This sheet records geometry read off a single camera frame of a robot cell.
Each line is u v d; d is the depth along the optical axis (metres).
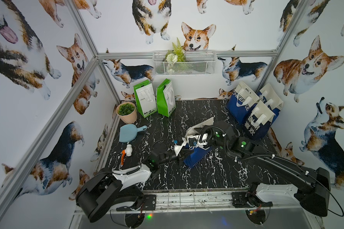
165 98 0.95
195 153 0.77
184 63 0.86
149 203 0.73
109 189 0.43
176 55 0.82
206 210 0.72
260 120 0.82
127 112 1.02
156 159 0.64
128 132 1.04
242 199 0.73
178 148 0.68
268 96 0.96
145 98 0.98
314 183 0.40
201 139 0.56
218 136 0.54
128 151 0.90
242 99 1.00
